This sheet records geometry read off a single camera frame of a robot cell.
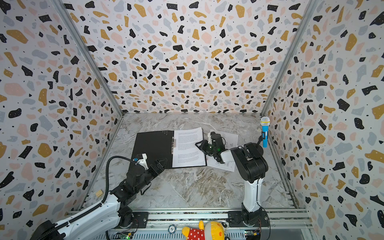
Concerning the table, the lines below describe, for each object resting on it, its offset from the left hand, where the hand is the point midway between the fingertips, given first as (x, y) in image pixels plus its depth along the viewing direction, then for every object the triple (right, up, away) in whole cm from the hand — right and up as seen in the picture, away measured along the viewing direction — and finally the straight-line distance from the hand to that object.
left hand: (163, 161), depth 80 cm
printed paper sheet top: (+10, +1, +19) cm, 21 cm away
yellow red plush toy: (+25, -27, -15) cm, 40 cm away
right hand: (+15, +9, +15) cm, 23 cm away
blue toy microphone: (+55, +21, +1) cm, 59 cm away
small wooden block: (-36, -18, +1) cm, 40 cm away
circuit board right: (+47, -32, -9) cm, 58 cm away
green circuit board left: (-16, -33, -10) cm, 38 cm away
